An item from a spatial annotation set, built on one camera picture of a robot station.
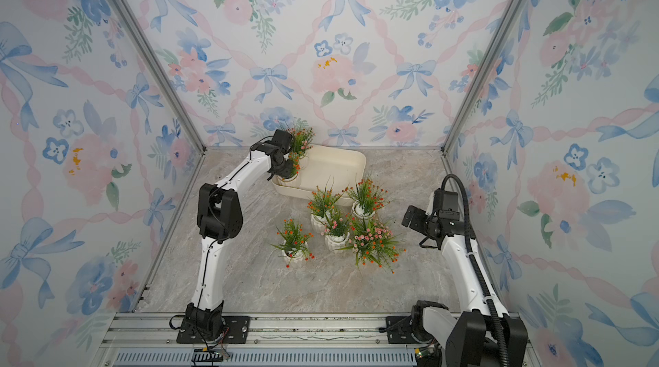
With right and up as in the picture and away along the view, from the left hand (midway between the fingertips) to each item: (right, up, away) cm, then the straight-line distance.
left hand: (283, 166), depth 103 cm
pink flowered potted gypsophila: (+7, +13, +1) cm, 15 cm away
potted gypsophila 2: (+32, -11, -17) cm, 38 cm away
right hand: (+49, -14, -18) cm, 54 cm away
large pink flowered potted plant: (+32, -23, -28) cm, 48 cm away
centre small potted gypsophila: (+21, -22, -20) cm, 36 cm away
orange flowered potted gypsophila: (+5, +3, -3) cm, 6 cm away
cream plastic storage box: (+16, 0, +15) cm, 22 cm away
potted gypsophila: (+16, -13, -16) cm, 26 cm away
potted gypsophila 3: (+8, -26, -22) cm, 35 cm away
